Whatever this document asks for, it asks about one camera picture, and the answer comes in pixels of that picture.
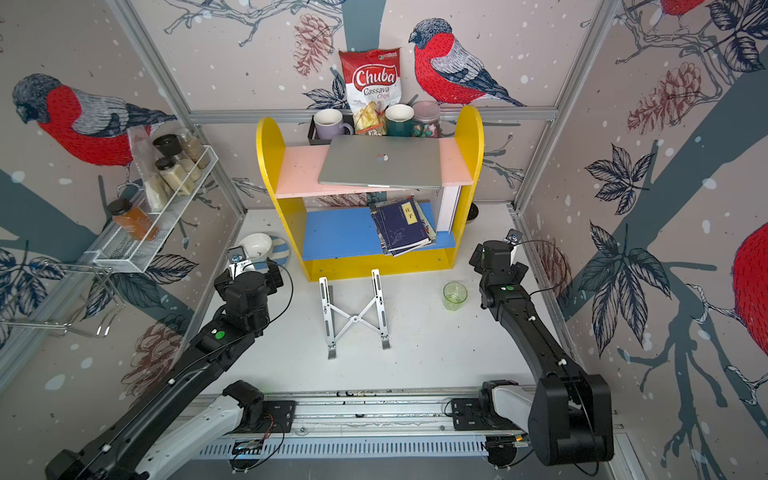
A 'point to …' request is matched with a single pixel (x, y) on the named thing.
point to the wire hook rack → (53, 298)
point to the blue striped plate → (280, 252)
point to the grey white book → (448, 205)
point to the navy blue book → (402, 226)
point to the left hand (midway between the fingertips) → (256, 259)
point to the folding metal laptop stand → (338, 320)
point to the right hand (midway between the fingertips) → (496, 251)
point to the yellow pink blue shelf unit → (354, 230)
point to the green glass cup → (454, 296)
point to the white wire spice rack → (120, 250)
